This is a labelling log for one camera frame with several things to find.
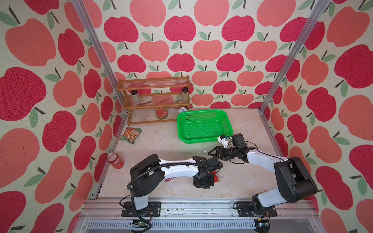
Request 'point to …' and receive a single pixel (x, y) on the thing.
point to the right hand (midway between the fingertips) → (211, 157)
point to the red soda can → (115, 160)
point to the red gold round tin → (161, 113)
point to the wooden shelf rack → (157, 98)
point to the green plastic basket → (199, 126)
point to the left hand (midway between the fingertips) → (212, 193)
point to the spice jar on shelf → (185, 94)
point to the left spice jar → (135, 97)
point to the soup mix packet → (131, 134)
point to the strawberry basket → (216, 179)
